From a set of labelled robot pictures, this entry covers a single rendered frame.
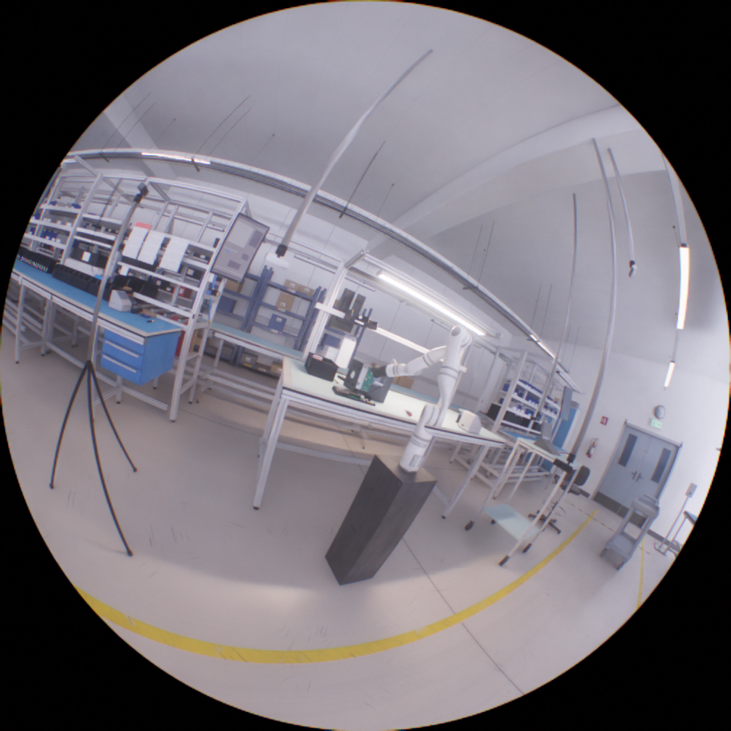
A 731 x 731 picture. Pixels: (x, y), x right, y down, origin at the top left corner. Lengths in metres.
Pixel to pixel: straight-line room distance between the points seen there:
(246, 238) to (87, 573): 2.32
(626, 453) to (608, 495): 1.11
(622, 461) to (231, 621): 7.34
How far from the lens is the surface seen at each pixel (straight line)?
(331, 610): 1.50
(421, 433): 1.08
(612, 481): 7.30
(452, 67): 2.65
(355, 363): 1.68
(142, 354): 1.81
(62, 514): 1.78
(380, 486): 1.15
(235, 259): 1.99
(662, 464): 7.32
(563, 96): 2.66
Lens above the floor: 1.31
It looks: 4 degrees down
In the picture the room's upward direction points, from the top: 21 degrees clockwise
